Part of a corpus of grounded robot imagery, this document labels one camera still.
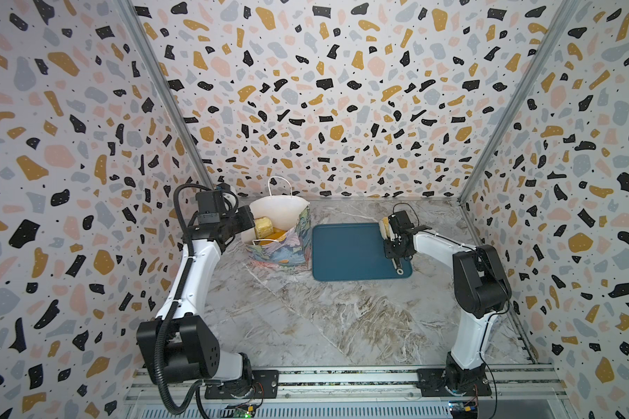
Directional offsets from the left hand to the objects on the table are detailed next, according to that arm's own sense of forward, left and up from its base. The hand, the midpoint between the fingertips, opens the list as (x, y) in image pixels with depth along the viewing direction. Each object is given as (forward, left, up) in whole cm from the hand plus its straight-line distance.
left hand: (252, 209), depth 80 cm
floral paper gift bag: (-7, -12, -12) cm, 19 cm away
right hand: (+2, -47, -22) cm, 52 cm away
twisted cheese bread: (0, -2, -9) cm, 10 cm away
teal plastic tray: (+3, -34, -30) cm, 45 cm away
